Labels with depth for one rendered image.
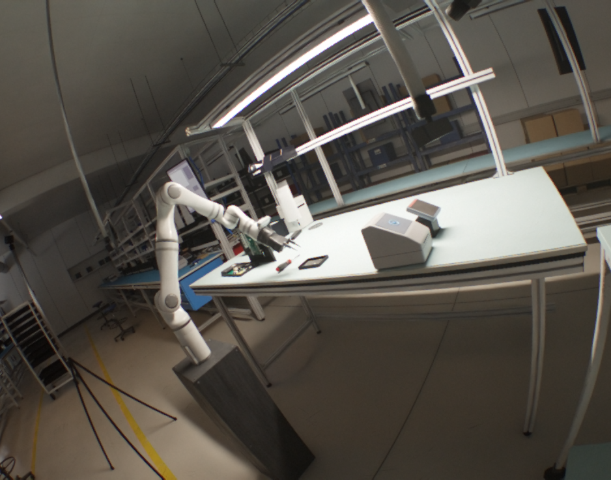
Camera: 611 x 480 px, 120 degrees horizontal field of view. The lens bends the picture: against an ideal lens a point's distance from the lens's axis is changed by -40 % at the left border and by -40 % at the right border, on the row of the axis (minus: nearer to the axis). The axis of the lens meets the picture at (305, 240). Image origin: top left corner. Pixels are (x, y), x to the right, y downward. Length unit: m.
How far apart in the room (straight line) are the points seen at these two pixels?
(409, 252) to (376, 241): 0.10
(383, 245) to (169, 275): 0.77
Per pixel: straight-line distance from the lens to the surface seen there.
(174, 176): 2.91
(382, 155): 4.93
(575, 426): 1.08
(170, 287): 1.13
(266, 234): 1.23
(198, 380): 1.15
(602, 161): 4.30
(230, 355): 1.20
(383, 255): 0.87
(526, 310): 1.94
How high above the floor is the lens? 1.36
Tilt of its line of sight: 12 degrees down
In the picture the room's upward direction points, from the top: 23 degrees counter-clockwise
